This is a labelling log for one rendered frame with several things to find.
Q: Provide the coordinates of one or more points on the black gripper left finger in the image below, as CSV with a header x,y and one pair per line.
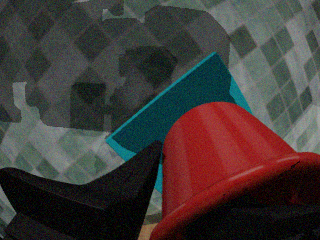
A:
x,y
109,208

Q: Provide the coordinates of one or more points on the tan flat bar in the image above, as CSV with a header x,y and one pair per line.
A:
x,y
145,233

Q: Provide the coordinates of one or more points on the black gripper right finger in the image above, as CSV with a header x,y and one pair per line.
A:
x,y
245,218

